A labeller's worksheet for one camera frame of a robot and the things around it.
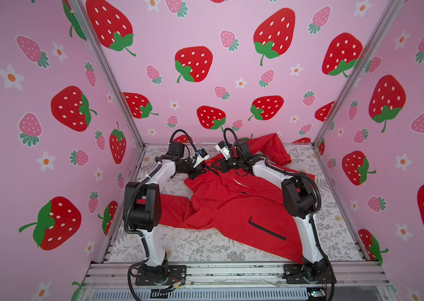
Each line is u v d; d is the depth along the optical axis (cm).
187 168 82
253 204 93
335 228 87
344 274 76
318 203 65
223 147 86
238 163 83
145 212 51
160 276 66
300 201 58
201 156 82
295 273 73
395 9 68
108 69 84
